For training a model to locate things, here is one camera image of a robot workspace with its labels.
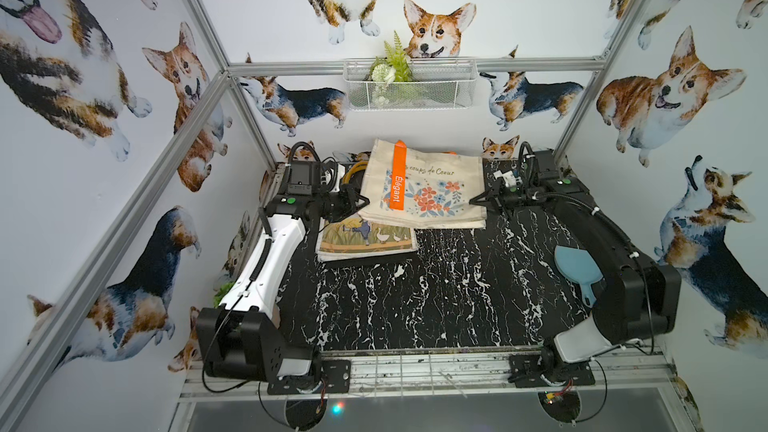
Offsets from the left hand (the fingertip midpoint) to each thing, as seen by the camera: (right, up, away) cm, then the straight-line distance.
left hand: (372, 196), depth 78 cm
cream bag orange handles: (+14, +1, +6) cm, 15 cm away
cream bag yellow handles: (-8, -13, +20) cm, 26 cm away
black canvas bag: (+9, -20, +17) cm, 28 cm away
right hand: (+25, -1, 0) cm, 25 cm away
